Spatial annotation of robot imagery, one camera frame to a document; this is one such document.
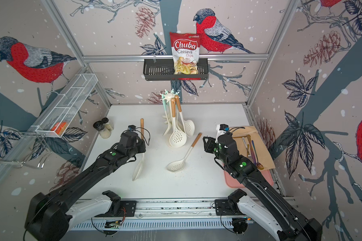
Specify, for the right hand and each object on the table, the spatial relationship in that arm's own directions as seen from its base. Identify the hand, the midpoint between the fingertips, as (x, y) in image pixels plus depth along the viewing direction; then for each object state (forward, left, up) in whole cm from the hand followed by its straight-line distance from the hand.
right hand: (204, 137), depth 75 cm
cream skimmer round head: (+6, +15, -11) cm, 19 cm away
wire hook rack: (-7, +79, +4) cm, 80 cm away
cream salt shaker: (+17, +64, -16) cm, 68 cm away
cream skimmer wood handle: (-11, +36, -16) cm, 41 cm away
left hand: (+2, +32, -7) cm, 33 cm away
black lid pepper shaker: (+12, +65, -17) cm, 68 cm away
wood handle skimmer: (+15, +9, -10) cm, 20 cm away
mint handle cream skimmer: (+10, +20, -2) cm, 22 cm away
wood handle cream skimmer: (-7, +15, -21) cm, 27 cm away
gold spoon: (+16, -33, -22) cm, 42 cm away
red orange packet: (-5, +66, +12) cm, 67 cm away
